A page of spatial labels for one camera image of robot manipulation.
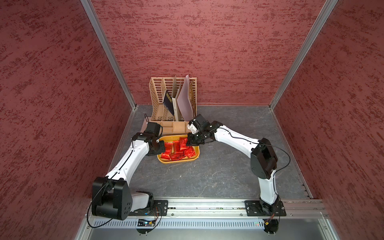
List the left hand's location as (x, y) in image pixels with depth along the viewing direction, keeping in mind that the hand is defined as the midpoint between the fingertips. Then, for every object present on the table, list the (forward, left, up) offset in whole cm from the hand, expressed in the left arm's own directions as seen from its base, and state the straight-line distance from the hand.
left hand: (158, 153), depth 83 cm
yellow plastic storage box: (+12, -5, -4) cm, 14 cm away
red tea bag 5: (-1, -8, -2) cm, 8 cm away
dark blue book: (+35, -2, +7) cm, 36 cm away
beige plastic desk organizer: (+40, +8, -10) cm, 42 cm away
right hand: (+4, -16, +1) cm, 17 cm away
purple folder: (+29, -14, +10) cm, 33 cm away
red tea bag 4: (+5, -5, -2) cm, 7 cm away
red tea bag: (+6, -14, +2) cm, 15 cm away
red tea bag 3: (+5, -10, -2) cm, 11 cm away
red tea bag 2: (+3, -18, -3) cm, 18 cm away
